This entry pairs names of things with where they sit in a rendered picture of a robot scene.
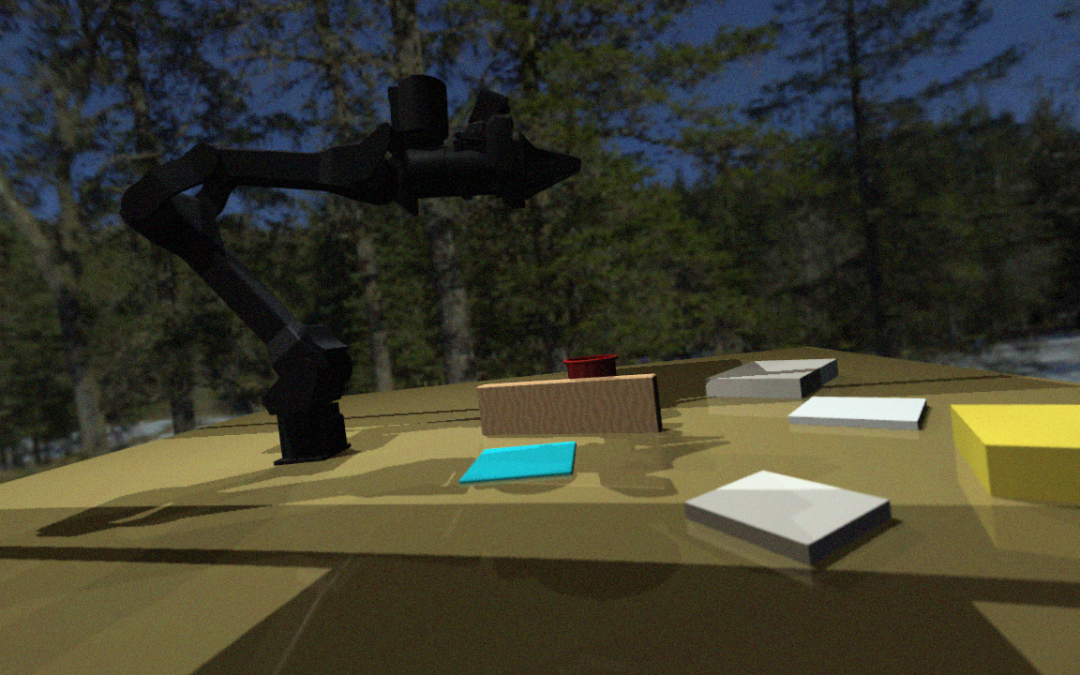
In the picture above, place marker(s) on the brown wooden block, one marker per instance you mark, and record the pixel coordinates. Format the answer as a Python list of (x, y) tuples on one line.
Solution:
[(615, 404)]

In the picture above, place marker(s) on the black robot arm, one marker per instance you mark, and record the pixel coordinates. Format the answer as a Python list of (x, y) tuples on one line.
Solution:
[(311, 363)]

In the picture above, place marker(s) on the white flat rectangular slab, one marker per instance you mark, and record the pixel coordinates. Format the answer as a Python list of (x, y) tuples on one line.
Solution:
[(861, 412)]

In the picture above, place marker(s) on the white flat box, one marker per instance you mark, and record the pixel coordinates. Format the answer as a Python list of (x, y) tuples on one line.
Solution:
[(803, 520)]

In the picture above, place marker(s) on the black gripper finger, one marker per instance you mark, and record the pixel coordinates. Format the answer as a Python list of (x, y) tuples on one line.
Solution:
[(539, 166), (533, 191)]

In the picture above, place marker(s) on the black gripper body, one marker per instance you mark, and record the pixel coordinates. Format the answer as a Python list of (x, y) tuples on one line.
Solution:
[(487, 169)]

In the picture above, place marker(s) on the yellow rectangular block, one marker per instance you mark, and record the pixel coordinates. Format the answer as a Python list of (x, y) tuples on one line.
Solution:
[(1022, 451)]

